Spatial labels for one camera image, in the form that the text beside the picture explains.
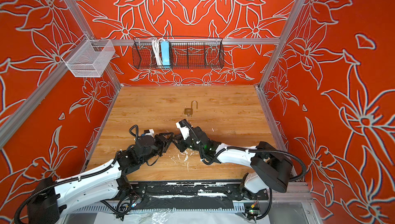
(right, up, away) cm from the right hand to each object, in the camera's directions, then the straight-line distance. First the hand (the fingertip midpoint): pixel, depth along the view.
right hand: (169, 138), depth 76 cm
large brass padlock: (+9, +12, +28) cm, 32 cm away
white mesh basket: (-52, +45, +17) cm, 71 cm away
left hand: (+3, +2, 0) cm, 3 cm away
